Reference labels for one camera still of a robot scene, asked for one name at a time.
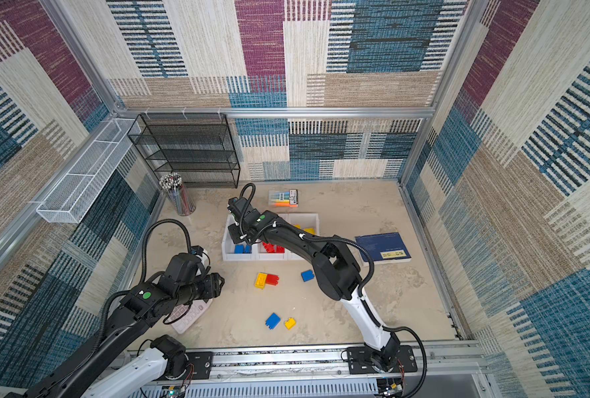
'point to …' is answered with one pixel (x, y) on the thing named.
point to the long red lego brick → (269, 247)
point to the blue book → (389, 248)
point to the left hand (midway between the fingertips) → (217, 278)
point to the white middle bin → (263, 254)
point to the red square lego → (272, 279)
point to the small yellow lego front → (290, 323)
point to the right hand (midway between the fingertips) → (238, 233)
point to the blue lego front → (273, 321)
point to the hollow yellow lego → (260, 280)
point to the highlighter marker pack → (283, 198)
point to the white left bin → (228, 246)
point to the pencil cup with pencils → (171, 185)
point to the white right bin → (307, 221)
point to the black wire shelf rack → (197, 147)
